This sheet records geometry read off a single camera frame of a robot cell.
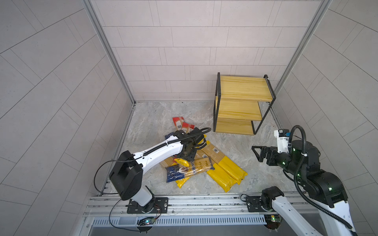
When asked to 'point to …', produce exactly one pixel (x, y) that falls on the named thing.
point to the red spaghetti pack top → (185, 127)
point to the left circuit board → (146, 221)
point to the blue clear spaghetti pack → (200, 165)
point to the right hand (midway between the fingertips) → (259, 147)
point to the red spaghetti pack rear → (179, 124)
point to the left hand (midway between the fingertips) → (190, 156)
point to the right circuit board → (273, 221)
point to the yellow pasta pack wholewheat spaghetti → (184, 162)
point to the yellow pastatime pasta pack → (179, 172)
